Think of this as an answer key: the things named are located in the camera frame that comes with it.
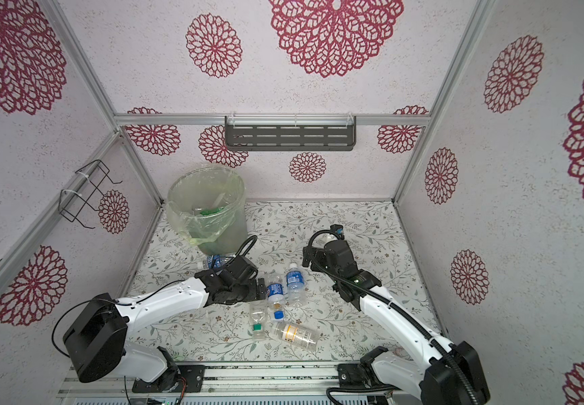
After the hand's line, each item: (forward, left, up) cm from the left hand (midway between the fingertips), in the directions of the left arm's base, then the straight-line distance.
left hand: (256, 293), depth 85 cm
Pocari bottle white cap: (+4, -13, 0) cm, 14 cm away
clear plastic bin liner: (+34, +23, +9) cm, 42 cm away
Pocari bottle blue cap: (0, -6, 0) cm, 6 cm away
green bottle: (+18, +13, +22) cm, 31 cm away
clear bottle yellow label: (-14, -15, 0) cm, 20 cm away
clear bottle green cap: (-5, -1, -4) cm, 6 cm away
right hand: (+10, -19, +13) cm, 26 cm away
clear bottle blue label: (+13, +16, -1) cm, 21 cm away
